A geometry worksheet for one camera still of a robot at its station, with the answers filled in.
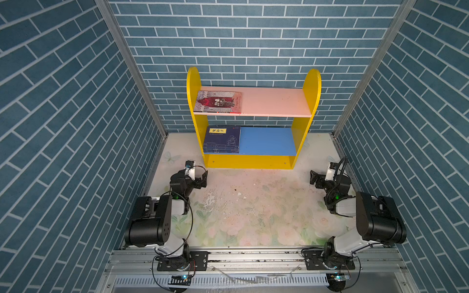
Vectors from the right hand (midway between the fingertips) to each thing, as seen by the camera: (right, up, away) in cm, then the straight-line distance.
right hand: (322, 172), depth 94 cm
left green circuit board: (-67, -40, -22) cm, 81 cm away
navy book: (-53, +17, 0) cm, 55 cm away
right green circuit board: (-4, -40, -22) cm, 46 cm away
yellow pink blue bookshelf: (-35, +27, +29) cm, 53 cm away
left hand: (-63, +2, -2) cm, 63 cm away
